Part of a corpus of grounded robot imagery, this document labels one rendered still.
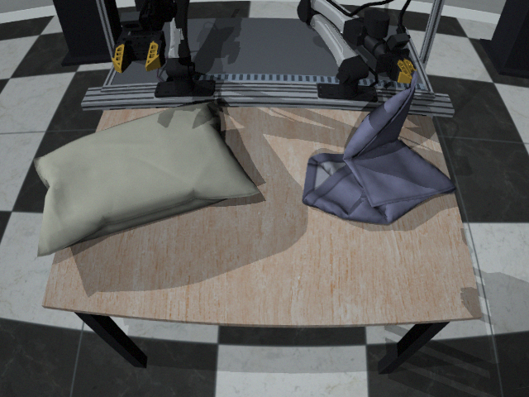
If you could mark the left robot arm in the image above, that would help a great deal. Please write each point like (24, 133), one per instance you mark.
(352, 67)

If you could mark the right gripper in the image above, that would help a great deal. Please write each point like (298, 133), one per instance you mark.
(136, 47)

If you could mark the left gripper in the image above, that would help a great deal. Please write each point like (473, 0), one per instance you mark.
(400, 64)

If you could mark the grey slotted metal crossbar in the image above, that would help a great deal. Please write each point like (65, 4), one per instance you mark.
(257, 97)

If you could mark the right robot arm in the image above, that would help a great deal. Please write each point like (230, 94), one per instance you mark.
(179, 62)

